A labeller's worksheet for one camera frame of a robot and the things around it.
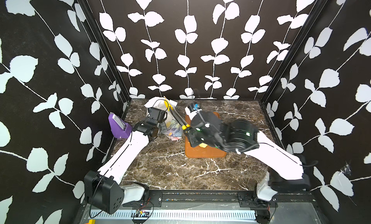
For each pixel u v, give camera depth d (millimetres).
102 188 382
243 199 733
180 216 701
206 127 350
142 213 706
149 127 546
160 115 622
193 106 473
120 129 897
